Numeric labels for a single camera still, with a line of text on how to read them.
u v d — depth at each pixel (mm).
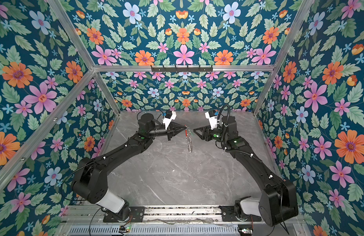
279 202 401
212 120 688
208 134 668
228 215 734
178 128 721
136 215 737
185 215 749
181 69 929
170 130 675
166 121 664
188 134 729
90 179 444
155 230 765
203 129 676
